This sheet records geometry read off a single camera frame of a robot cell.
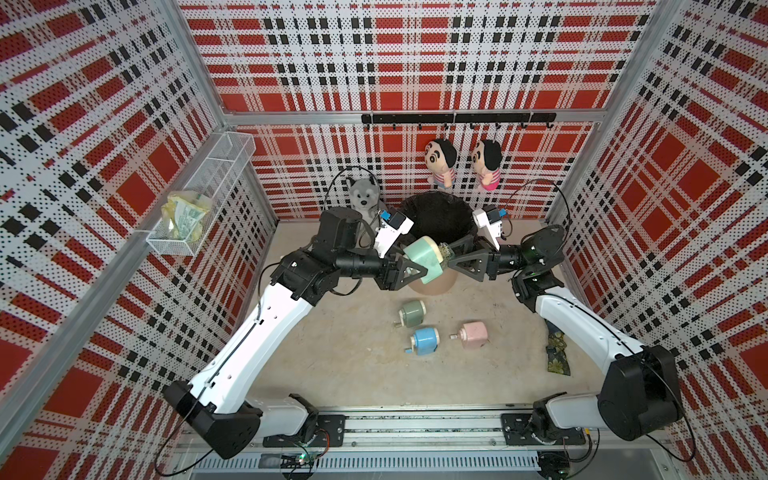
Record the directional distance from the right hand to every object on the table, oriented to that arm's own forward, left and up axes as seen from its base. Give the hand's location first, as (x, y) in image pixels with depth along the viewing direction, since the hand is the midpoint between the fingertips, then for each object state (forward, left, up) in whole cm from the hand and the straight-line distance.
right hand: (450, 259), depth 63 cm
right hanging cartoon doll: (+43, -17, -4) cm, 47 cm away
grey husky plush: (+42, +24, -19) cm, 52 cm away
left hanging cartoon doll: (+41, -2, -3) cm, 41 cm away
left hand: (-2, +7, 0) cm, 7 cm away
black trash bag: (+29, -1, -15) cm, 33 cm away
